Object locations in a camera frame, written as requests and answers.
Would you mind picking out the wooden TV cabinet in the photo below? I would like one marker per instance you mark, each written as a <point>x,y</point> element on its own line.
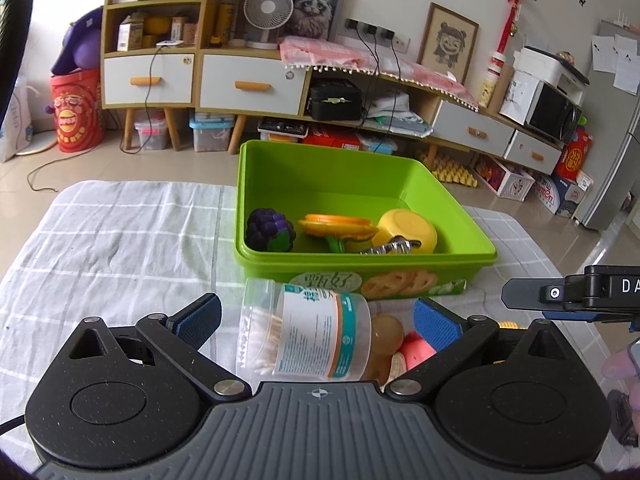
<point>171,55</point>

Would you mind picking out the purple plush toy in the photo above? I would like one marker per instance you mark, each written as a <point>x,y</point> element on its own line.
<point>81,45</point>

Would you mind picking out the yellow egg crate mat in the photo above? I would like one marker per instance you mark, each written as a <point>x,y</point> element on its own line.
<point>447,169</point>

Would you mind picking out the purple toy grapes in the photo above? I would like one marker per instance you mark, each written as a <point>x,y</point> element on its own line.
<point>269,231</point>

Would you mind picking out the silver refrigerator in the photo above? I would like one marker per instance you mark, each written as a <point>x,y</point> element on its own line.
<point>612,109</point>

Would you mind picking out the framed cartoon girl picture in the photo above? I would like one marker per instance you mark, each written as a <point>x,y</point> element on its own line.
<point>448,42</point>

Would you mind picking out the white desk fan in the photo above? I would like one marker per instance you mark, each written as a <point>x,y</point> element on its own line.
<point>267,16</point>

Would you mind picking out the black microwave oven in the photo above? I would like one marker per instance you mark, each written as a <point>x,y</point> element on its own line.
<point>540,107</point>

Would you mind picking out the orange pumpkin toy half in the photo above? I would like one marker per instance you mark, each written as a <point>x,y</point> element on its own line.
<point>337,231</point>

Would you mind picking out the red cartoon bucket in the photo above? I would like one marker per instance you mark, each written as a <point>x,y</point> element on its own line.
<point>77,110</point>

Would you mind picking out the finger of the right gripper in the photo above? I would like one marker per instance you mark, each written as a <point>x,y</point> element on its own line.
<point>543,294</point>

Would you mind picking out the green plastic cookie box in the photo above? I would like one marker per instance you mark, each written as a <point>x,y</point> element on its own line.
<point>297,179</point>

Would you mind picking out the pink pig toy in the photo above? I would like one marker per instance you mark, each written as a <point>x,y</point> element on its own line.
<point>415,350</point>

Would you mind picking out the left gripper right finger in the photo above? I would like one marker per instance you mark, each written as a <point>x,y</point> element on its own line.
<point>457,342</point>

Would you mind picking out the white paper bag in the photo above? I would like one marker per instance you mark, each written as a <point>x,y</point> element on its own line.
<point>16,129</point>

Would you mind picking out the clear cotton swab jar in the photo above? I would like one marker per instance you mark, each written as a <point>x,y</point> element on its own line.
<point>295,333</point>

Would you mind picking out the tan octopus toy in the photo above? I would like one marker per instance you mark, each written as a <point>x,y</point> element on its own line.
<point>387,336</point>

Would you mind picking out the white printer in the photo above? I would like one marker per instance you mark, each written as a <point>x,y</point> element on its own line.
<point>553,70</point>

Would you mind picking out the framed cat picture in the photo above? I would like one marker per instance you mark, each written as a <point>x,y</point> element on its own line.
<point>315,19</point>

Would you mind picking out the dark hair claw clip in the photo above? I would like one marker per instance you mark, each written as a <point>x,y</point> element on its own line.
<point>393,247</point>

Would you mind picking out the white starfish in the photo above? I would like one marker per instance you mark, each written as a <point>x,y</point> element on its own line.
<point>398,366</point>

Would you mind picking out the black case on shelf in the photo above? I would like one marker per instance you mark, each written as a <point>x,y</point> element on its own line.
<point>334,100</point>

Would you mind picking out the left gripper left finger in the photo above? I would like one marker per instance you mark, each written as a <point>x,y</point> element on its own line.
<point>177,339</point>

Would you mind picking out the person right hand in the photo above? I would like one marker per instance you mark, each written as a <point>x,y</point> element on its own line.
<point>622,366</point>

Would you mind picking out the pink lace cloth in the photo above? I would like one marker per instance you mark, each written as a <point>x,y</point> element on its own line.
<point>315,54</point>

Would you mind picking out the red cardboard box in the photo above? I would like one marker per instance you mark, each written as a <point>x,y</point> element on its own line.
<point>332,137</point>

